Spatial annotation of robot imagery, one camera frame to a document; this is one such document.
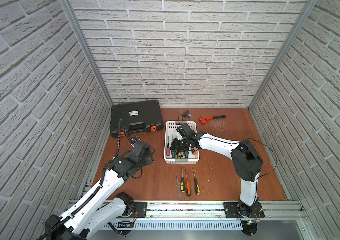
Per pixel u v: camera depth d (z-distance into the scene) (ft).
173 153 2.80
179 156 2.89
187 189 2.59
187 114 3.73
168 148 3.09
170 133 3.38
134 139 2.23
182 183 2.66
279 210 2.50
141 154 1.87
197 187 2.60
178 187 2.62
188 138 2.34
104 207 1.84
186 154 3.01
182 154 3.01
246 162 1.65
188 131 2.38
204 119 3.60
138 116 3.49
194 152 3.02
